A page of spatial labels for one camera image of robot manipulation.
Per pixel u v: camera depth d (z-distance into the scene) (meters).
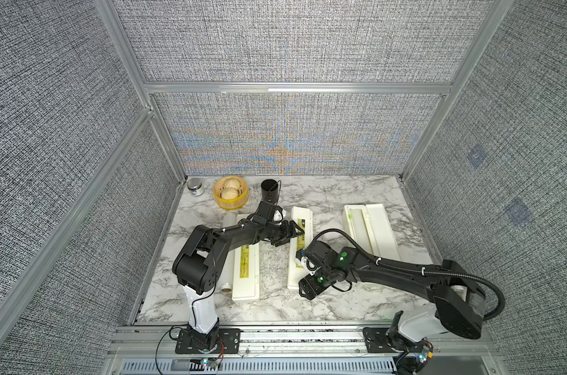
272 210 0.79
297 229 0.88
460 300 0.43
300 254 0.77
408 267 0.49
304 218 0.93
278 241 0.84
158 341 0.72
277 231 0.82
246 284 0.78
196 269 0.49
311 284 0.70
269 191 1.04
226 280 0.82
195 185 1.10
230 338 0.73
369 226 0.93
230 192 1.05
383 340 0.73
